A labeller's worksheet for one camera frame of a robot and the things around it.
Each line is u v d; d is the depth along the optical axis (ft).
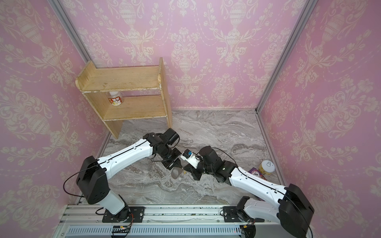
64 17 2.39
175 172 2.92
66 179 1.38
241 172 1.74
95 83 2.46
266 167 2.79
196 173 2.20
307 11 2.27
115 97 2.98
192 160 2.19
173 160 2.30
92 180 1.41
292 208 1.30
